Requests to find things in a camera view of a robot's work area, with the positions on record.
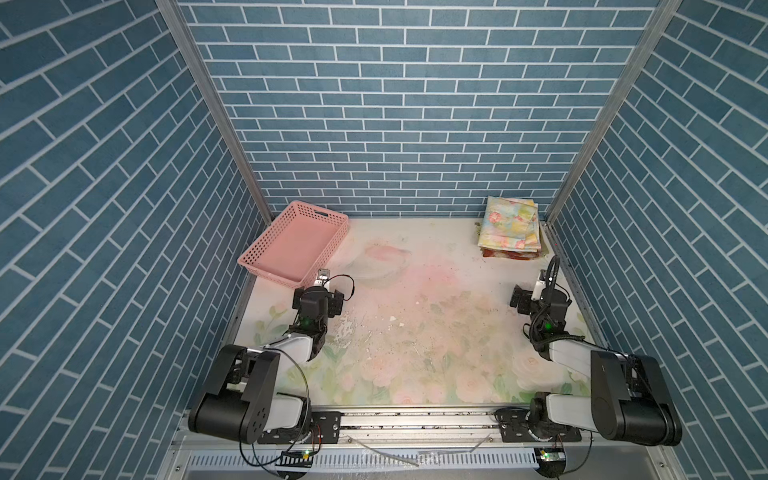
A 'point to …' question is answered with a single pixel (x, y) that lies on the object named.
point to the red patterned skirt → (527, 255)
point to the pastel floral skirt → (511, 224)
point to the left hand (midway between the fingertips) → (320, 287)
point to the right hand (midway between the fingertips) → (533, 285)
